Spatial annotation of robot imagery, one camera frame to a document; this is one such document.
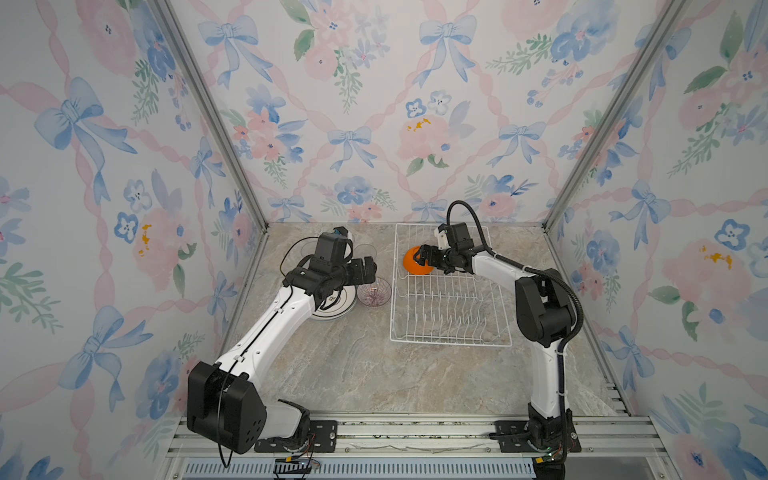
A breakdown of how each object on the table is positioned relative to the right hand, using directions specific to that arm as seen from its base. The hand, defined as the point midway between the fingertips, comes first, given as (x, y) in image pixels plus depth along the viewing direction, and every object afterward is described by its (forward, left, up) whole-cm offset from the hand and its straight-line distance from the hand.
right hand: (424, 256), depth 102 cm
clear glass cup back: (+8, +21, -7) cm, 24 cm away
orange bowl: (-4, +4, -1) cm, 6 cm away
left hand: (-16, +19, +15) cm, 29 cm away
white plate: (-16, +26, -3) cm, 31 cm away
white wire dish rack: (-17, -13, -5) cm, 22 cm away
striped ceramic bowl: (-13, +16, -5) cm, 21 cm away
